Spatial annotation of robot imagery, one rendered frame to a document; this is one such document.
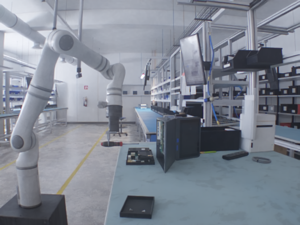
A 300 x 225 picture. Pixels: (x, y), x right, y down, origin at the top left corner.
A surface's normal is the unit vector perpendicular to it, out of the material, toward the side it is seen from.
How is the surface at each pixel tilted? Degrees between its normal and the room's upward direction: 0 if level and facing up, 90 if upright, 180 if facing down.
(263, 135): 90
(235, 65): 90
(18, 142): 91
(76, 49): 110
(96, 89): 90
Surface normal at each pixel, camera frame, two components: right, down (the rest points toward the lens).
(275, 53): 0.08, 0.06
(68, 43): 0.74, 0.35
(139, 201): 0.00, -1.00
